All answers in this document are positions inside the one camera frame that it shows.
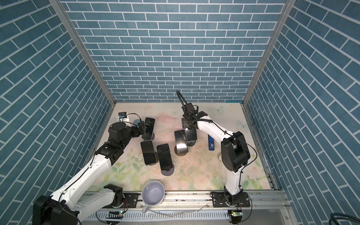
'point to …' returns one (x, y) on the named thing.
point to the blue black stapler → (211, 142)
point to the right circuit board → (235, 214)
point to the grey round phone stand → (168, 173)
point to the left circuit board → (115, 215)
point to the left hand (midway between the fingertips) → (137, 122)
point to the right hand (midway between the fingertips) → (187, 121)
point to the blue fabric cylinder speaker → (137, 121)
